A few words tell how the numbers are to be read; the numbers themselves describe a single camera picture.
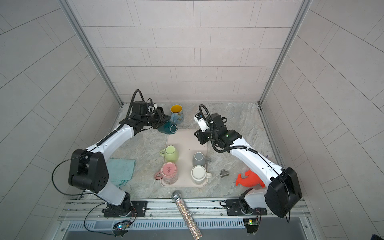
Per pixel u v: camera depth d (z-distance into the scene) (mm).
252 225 679
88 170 432
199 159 785
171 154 800
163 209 722
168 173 722
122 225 640
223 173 809
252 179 773
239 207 706
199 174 757
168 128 789
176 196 709
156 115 738
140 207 711
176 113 986
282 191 389
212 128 584
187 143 947
